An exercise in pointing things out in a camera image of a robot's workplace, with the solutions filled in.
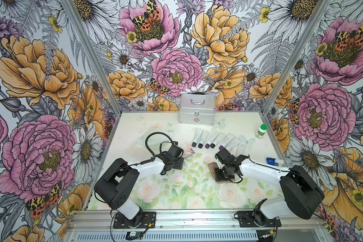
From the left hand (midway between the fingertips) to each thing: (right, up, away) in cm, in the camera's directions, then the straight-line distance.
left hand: (173, 163), depth 93 cm
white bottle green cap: (+57, +19, +7) cm, 61 cm away
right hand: (+26, -8, -7) cm, 28 cm away
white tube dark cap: (+18, +13, +11) cm, 25 cm away
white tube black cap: (+31, +15, +12) cm, 36 cm away
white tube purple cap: (+23, +15, +13) cm, 30 cm away
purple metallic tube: (+9, +5, +6) cm, 12 cm away
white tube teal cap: (+15, +18, +16) cm, 28 cm away
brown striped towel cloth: (+23, -1, -4) cm, 23 cm away
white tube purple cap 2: (+36, +13, +12) cm, 40 cm away
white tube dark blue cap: (+42, +12, +12) cm, 46 cm away
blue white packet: (+60, +1, +1) cm, 60 cm away
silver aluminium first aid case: (+16, +35, +15) cm, 41 cm away
